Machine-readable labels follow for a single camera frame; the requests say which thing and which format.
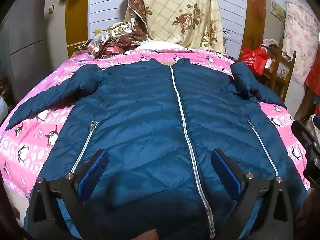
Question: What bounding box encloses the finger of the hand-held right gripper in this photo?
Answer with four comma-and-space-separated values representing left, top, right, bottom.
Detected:
291, 115, 320, 150

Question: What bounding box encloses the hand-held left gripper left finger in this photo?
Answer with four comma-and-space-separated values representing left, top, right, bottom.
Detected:
24, 149, 110, 240

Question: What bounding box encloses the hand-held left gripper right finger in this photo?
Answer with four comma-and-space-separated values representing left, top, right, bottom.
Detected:
211, 149, 295, 240

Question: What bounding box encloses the blue puffer jacket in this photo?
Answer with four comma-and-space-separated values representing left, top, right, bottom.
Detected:
5, 57, 309, 240

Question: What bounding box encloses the person's left hand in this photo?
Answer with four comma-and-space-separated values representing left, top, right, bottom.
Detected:
135, 229, 159, 240

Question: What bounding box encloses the red hanging garment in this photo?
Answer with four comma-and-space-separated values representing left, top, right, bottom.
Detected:
305, 62, 320, 95

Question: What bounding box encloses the wooden chair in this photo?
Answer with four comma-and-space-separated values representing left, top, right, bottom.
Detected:
260, 39, 297, 100

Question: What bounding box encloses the pink penguin print blanket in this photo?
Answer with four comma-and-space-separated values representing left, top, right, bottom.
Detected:
0, 47, 310, 205

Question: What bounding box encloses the red shopping bag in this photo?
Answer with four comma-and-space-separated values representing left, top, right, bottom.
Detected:
241, 45, 269, 77

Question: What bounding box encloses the pink floral cloth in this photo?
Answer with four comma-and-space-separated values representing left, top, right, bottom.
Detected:
282, 0, 319, 85

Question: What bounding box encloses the clear plastic bag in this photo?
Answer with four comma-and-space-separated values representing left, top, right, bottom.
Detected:
87, 33, 105, 55

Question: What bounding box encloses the white pillow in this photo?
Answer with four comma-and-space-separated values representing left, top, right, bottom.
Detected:
136, 41, 180, 52

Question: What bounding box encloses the grey refrigerator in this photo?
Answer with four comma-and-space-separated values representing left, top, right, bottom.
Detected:
0, 0, 54, 100

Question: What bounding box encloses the brown floral cloth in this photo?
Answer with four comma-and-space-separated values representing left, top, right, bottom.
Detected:
89, 0, 150, 58

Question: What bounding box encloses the cream floral quilt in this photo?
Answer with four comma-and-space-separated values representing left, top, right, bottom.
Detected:
125, 0, 223, 53

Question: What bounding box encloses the wall poster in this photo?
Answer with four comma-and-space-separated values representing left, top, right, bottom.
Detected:
271, 0, 286, 22

